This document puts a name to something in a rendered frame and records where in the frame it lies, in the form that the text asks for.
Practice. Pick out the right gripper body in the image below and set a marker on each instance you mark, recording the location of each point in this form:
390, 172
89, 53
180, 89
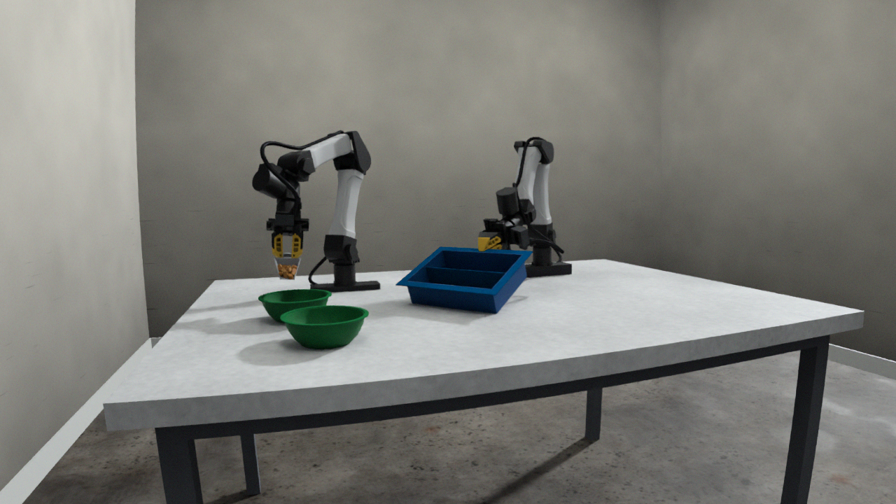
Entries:
299, 227

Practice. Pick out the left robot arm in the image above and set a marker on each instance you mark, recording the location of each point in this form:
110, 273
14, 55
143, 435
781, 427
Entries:
533, 194

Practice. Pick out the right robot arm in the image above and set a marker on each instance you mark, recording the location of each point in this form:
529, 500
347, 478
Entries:
340, 243

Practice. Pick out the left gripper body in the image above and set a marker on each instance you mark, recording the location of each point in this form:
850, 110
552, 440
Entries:
497, 228

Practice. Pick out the grey metal scoop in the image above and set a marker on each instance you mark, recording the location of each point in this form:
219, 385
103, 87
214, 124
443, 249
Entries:
287, 260

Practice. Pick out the green bowl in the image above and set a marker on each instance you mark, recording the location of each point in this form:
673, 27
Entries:
279, 302
307, 328

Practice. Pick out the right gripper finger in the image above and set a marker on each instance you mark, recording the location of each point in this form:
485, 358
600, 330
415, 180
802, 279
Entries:
278, 246
296, 251

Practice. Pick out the blue box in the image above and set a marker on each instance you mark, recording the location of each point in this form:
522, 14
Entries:
467, 279

